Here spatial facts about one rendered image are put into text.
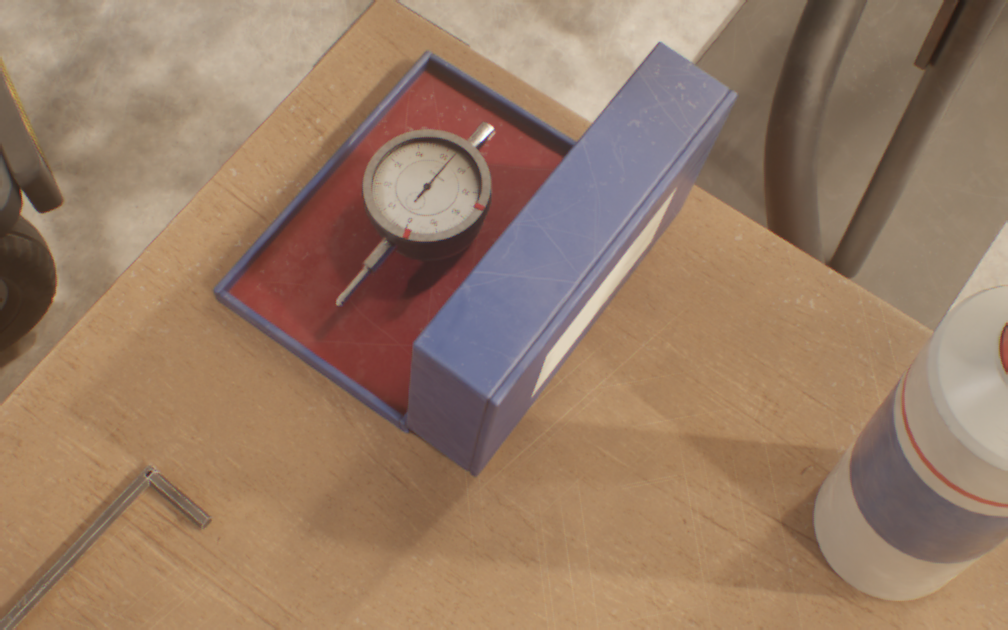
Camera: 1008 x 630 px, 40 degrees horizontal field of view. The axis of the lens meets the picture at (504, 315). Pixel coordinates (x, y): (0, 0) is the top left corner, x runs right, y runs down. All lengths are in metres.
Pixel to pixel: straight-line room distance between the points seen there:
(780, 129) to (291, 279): 0.29
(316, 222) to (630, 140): 0.18
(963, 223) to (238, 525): 0.78
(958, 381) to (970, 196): 0.81
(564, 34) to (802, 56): 0.53
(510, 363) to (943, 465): 0.15
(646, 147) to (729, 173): 0.68
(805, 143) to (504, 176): 0.20
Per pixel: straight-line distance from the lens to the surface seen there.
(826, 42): 0.77
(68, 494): 0.62
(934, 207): 1.23
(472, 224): 0.60
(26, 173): 0.88
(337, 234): 0.64
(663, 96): 0.54
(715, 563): 0.59
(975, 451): 0.44
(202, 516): 0.60
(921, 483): 0.48
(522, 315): 0.50
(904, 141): 0.99
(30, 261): 1.09
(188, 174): 1.23
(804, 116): 0.77
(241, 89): 1.27
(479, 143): 0.64
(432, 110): 0.67
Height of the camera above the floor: 1.04
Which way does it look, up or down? 66 degrees down
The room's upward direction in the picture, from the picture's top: straight up
